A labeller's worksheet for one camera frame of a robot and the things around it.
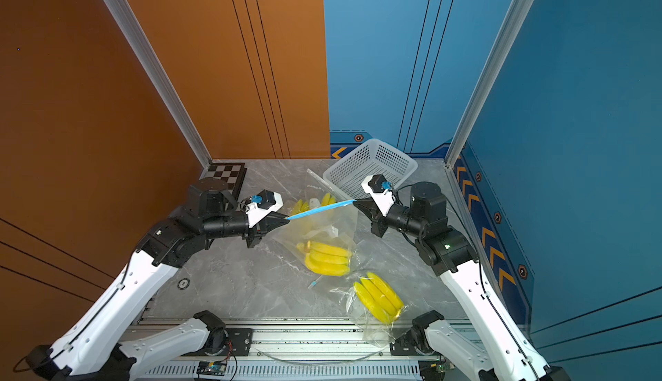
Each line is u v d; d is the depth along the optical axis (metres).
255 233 0.54
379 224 0.56
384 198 0.54
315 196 0.94
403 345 0.72
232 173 1.12
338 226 0.71
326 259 0.80
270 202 0.52
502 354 0.37
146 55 0.85
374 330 0.76
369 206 0.58
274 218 0.59
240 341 0.74
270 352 0.73
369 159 1.20
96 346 0.37
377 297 0.79
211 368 0.72
